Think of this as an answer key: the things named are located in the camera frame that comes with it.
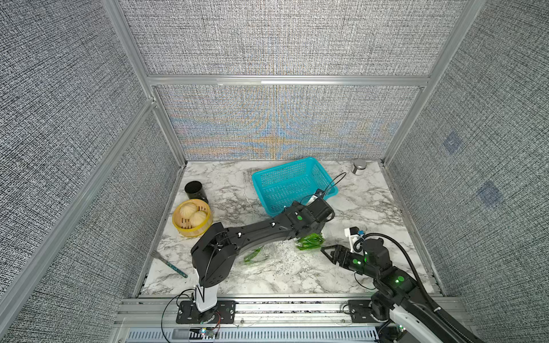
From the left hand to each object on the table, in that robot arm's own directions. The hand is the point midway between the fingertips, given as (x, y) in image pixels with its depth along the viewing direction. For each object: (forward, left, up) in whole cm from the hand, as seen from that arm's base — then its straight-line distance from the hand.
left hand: (314, 213), depth 83 cm
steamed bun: (+4, +47, -8) cm, 48 cm away
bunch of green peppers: (-7, +1, -12) cm, 13 cm away
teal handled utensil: (-12, +57, -14) cm, 60 cm away
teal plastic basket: (+25, +8, -15) cm, 30 cm away
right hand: (-13, -3, -3) cm, 13 cm away
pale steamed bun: (+8, +52, -8) cm, 54 cm away
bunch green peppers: (-12, +26, -13) cm, 32 cm away
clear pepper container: (-10, +22, -15) cm, 28 cm away
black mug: (+17, +51, -6) cm, 54 cm away
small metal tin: (+33, -31, -10) cm, 46 cm away
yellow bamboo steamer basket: (+2, +54, -11) cm, 55 cm away
